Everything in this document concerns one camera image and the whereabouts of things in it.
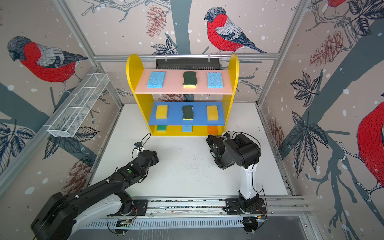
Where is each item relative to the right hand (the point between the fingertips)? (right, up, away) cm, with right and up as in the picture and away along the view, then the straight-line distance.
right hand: (206, 134), depth 99 cm
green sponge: (-32, +4, +5) cm, 32 cm away
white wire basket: (-70, +9, -28) cm, 76 cm away
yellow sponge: (-30, +15, -5) cm, 33 cm away
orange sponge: (+4, +3, +2) cm, 5 cm away
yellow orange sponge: (+3, +14, -4) cm, 15 cm away
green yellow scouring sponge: (-13, +15, -4) cm, 20 cm away
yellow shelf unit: (-16, +24, +24) cm, 38 cm away
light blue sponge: (-14, +4, +3) cm, 14 cm away
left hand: (-32, -9, -13) cm, 35 cm away
